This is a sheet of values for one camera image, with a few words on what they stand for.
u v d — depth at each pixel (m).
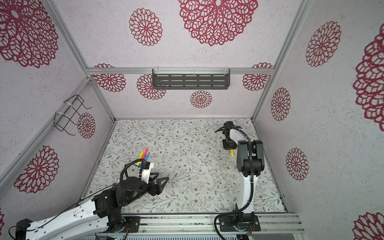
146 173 0.63
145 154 1.00
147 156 0.99
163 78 0.98
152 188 0.62
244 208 0.62
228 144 0.88
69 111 0.78
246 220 0.66
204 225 0.76
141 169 0.60
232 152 1.00
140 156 0.97
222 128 0.85
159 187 0.63
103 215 0.51
